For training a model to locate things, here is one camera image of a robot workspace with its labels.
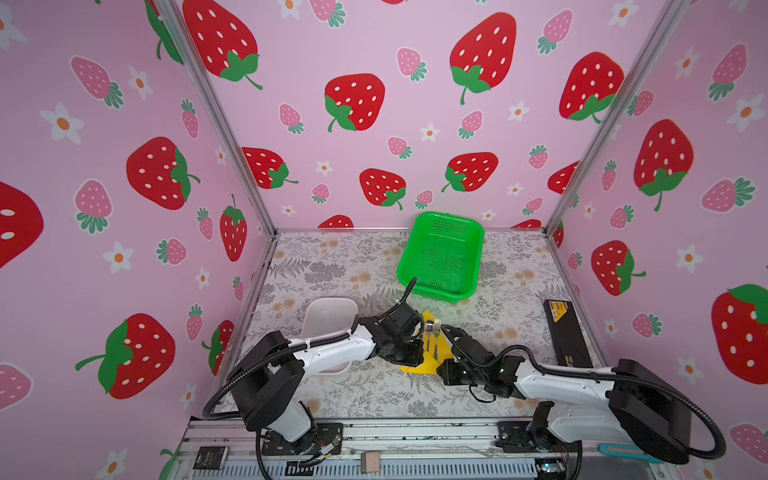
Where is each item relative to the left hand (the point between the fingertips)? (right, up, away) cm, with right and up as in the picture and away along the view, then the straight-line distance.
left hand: (425, 361), depth 81 cm
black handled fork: (+5, +6, +12) cm, 14 cm away
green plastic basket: (+11, +31, +33) cm, 46 cm away
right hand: (+3, -4, +2) cm, 5 cm away
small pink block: (-14, -20, -12) cm, 27 cm away
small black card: (-53, -19, -11) cm, 57 cm away
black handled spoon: (+2, +6, +12) cm, 14 cm away
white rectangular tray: (-31, +10, +15) cm, 36 cm away
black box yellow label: (+46, +5, +12) cm, 48 cm away
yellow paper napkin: (+1, -2, +3) cm, 4 cm away
